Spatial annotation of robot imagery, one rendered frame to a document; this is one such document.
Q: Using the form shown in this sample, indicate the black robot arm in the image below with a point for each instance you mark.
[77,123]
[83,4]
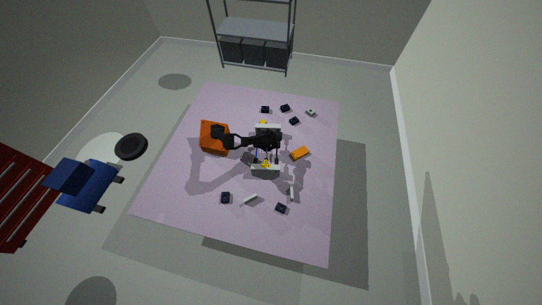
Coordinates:
[264,137]

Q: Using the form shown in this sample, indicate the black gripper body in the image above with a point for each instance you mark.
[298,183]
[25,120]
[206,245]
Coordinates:
[276,144]

